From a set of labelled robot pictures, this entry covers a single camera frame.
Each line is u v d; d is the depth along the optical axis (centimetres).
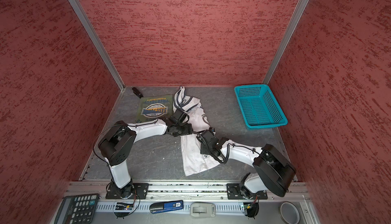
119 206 73
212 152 64
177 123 74
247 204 73
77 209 68
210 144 68
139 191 75
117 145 49
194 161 84
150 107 106
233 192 74
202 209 68
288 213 69
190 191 76
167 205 67
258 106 110
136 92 114
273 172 43
